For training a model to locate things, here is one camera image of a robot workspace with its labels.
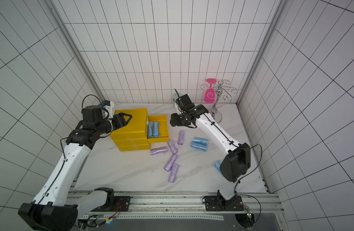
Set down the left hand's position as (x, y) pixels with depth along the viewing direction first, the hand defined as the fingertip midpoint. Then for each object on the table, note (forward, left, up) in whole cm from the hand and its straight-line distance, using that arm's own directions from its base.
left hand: (128, 120), depth 73 cm
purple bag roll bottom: (-19, -24, -26) cm, 40 cm away
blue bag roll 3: (-1, -40, -26) cm, 48 cm away
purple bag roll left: (-4, -17, -25) cm, 30 cm away
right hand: (+7, -25, -6) cm, 27 cm away
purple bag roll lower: (-14, -21, -26) cm, 36 cm away
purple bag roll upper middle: (-2, -23, -26) cm, 35 cm away
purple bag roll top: (+6, -28, -26) cm, 39 cm away
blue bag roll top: (+3, -42, -25) cm, 49 cm away
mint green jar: (+37, -24, -18) cm, 48 cm away
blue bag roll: (+6, -8, -17) cm, 20 cm away
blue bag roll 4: (-13, -50, -26) cm, 58 cm away
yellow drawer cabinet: (-3, -2, -10) cm, 11 cm away
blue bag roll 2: (+6, -12, -18) cm, 22 cm away
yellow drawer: (+5, -17, -21) cm, 27 cm away
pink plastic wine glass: (+36, -50, -12) cm, 63 cm away
